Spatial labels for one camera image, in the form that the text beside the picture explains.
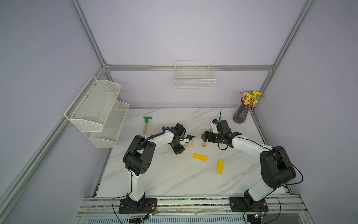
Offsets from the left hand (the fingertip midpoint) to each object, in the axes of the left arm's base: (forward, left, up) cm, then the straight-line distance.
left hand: (177, 149), depth 95 cm
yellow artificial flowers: (+25, -50, +25) cm, 62 cm away
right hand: (+5, -21, +7) cm, 23 cm away
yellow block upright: (-13, -28, 0) cm, 30 cm away
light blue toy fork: (+29, -34, -1) cm, 45 cm away
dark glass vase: (+26, -49, +6) cm, 56 cm away
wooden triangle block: (+3, -19, +2) cm, 19 cm away
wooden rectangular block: (+3, -8, +1) cm, 9 cm away
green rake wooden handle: (+19, +26, +1) cm, 32 cm away
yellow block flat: (-6, -15, 0) cm, 17 cm away
